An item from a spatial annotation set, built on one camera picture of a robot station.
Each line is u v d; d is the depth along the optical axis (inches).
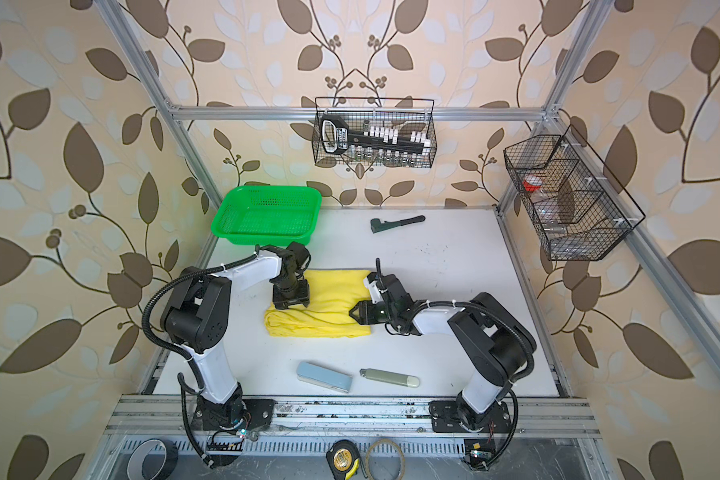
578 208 28.9
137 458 26.3
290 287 31.7
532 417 29.7
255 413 29.1
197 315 19.8
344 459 26.2
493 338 18.4
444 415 29.0
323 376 30.7
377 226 44.5
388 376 31.7
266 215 47.1
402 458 26.0
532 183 31.7
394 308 28.4
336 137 33.4
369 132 32.5
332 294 36.6
